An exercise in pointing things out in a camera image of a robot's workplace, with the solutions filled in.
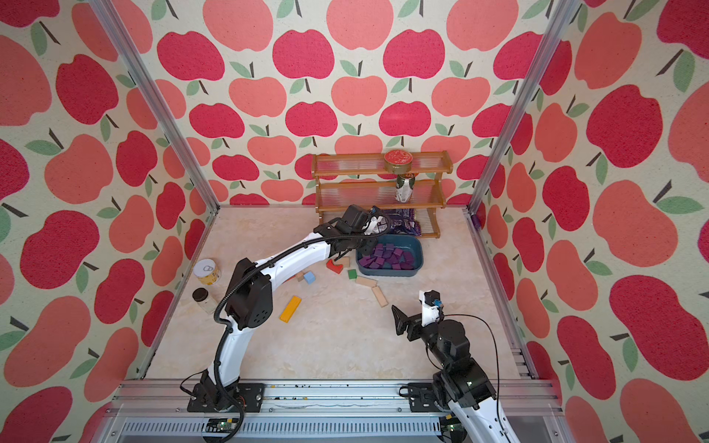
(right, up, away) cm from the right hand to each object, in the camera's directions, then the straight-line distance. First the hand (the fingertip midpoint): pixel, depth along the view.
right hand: (410, 309), depth 78 cm
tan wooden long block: (-8, +1, +17) cm, 19 cm away
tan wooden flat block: (-12, +4, +21) cm, 24 cm away
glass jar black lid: (-63, +3, +6) cm, 64 cm away
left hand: (-8, +18, +13) cm, 24 cm away
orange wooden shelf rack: (-13, +44, +37) cm, 59 cm away
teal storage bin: (+6, +18, +26) cm, 32 cm away
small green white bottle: (+2, +38, +18) cm, 42 cm away
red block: (-23, +8, +24) cm, 34 cm away
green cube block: (-17, +6, +23) cm, 29 cm away
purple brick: (+5, +12, +26) cm, 30 cm away
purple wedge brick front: (-12, +12, +20) cm, 26 cm away
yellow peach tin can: (-68, +8, +17) cm, 70 cm away
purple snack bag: (+3, +27, +27) cm, 38 cm away
